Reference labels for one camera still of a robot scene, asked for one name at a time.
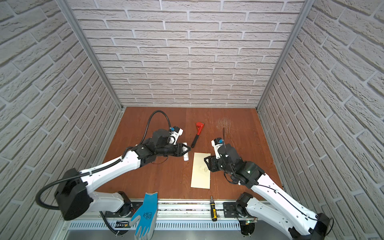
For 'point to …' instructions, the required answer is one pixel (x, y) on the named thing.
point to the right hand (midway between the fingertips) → (208, 158)
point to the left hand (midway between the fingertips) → (191, 147)
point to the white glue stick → (186, 156)
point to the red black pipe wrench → (199, 126)
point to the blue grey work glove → (144, 218)
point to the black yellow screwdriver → (213, 211)
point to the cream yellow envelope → (201, 173)
